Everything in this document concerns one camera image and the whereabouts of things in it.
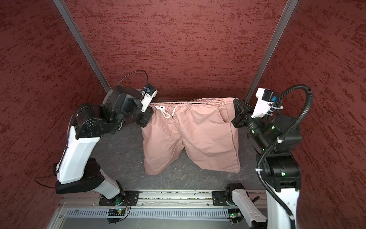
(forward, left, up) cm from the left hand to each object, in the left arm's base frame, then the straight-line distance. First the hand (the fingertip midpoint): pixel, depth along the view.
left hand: (147, 111), depth 57 cm
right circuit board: (-32, -42, -43) cm, 68 cm away
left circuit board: (-31, +19, -44) cm, 58 cm away
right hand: (-1, -33, +7) cm, 34 cm away
